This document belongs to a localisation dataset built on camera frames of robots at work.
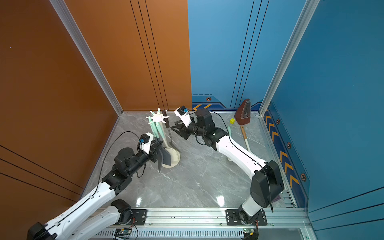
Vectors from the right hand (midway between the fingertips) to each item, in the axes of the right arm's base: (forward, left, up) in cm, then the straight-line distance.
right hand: (175, 124), depth 74 cm
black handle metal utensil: (-2, +3, +1) cm, 4 cm away
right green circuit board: (-40, -36, -33) cm, 63 cm away
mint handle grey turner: (-12, +8, -10) cm, 17 cm away
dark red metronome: (+28, -44, -22) cm, 57 cm away
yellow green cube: (+28, -37, -28) cm, 54 cm away
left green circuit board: (-41, +24, -31) cm, 57 cm away
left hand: (-6, +7, -5) cm, 10 cm away
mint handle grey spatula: (-11, +5, -14) cm, 18 cm away
